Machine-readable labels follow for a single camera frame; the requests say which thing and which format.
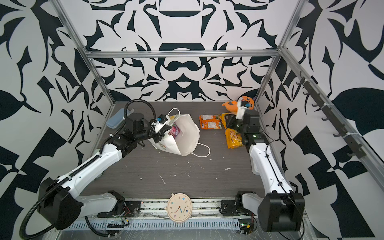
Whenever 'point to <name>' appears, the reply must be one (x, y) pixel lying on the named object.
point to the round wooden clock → (179, 207)
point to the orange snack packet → (210, 122)
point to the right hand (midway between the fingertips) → (226, 114)
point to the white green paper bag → (181, 138)
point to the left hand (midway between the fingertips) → (170, 122)
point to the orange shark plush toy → (232, 105)
